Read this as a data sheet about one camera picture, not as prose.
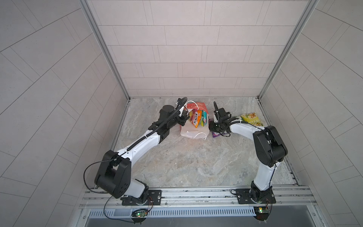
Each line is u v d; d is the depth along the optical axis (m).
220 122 0.75
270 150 0.49
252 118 0.99
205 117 0.91
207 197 0.72
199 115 0.91
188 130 0.85
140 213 0.64
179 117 0.71
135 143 0.49
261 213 0.68
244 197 0.71
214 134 0.94
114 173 0.41
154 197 0.71
